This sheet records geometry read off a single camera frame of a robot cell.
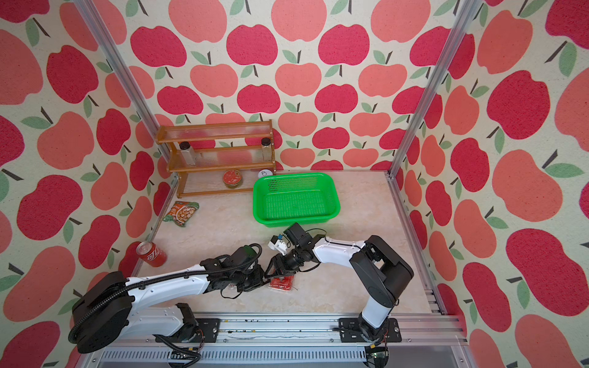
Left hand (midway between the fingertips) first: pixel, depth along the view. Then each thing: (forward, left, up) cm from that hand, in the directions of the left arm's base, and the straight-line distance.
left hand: (270, 288), depth 80 cm
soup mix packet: (+34, +43, -2) cm, 55 cm away
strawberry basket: (+2, -5, -1) cm, 6 cm away
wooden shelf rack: (+65, +31, +4) cm, 73 cm away
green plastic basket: (+43, -2, -3) cm, 44 cm away
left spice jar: (+52, +38, +19) cm, 67 cm away
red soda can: (+11, +43, +5) cm, 45 cm away
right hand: (+3, 0, +1) cm, 3 cm away
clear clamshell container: (+5, -4, -2) cm, 6 cm away
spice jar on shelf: (+54, +4, +19) cm, 57 cm away
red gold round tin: (+54, +23, 0) cm, 58 cm away
